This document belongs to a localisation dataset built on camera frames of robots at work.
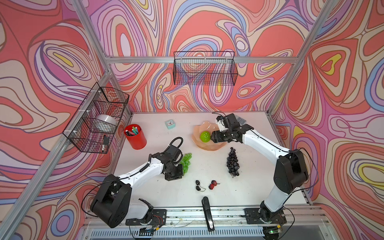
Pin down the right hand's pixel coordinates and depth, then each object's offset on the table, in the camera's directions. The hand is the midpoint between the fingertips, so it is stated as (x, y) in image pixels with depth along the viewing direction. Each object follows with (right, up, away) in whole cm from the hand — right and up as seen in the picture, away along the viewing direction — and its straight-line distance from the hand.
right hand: (216, 139), depth 89 cm
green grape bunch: (-19, -13, 0) cm, 23 cm away
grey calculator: (+22, +12, +23) cm, 34 cm away
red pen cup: (-50, +2, +1) cm, 50 cm away
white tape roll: (-57, +11, -18) cm, 60 cm away
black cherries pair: (-11, -25, -7) cm, 29 cm away
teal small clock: (-32, +10, +21) cm, 39 cm away
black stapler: (-6, -35, -19) cm, 40 cm away
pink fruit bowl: (-3, -5, +10) cm, 11 cm away
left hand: (-19, -20, -6) cm, 28 cm away
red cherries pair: (-3, -24, -6) cm, 25 cm away
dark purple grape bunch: (+9, -15, -2) cm, 18 cm away
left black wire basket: (-63, +8, -17) cm, 66 cm away
